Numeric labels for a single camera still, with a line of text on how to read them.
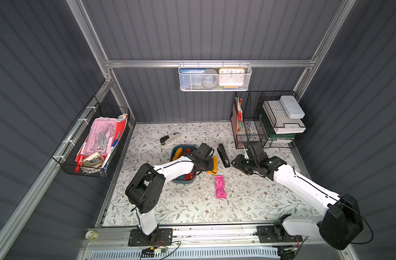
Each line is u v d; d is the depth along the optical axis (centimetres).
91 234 75
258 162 62
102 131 74
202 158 71
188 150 99
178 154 98
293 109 97
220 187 86
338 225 40
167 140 105
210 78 91
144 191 48
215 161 96
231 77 88
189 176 88
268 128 108
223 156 100
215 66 89
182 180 91
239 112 102
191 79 84
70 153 63
